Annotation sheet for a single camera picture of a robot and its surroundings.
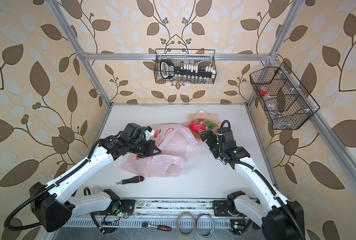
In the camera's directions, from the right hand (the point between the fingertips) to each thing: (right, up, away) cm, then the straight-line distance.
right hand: (204, 141), depth 80 cm
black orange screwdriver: (-36, -20, +1) cm, 41 cm away
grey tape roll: (-5, -35, -14) cm, 38 cm away
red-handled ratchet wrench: (-29, -38, -11) cm, 49 cm away
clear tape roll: (-6, -38, -11) cm, 40 cm away
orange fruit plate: (+3, +15, +29) cm, 33 cm away
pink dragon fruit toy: (0, +8, +16) cm, 18 cm away
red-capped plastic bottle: (+38, +18, -3) cm, 42 cm away
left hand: (-21, -3, -8) cm, 23 cm away
